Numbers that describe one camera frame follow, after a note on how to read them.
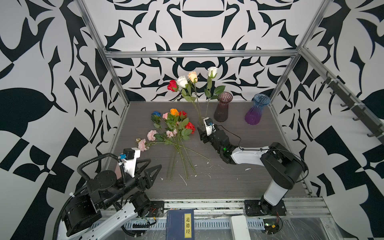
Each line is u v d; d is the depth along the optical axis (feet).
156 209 2.39
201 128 2.80
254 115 3.71
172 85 2.58
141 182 1.61
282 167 1.56
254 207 2.44
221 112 3.36
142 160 1.91
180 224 2.30
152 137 3.16
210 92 2.59
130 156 1.60
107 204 1.44
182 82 2.37
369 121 1.77
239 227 2.13
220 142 2.25
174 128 3.27
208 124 2.44
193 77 2.41
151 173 1.68
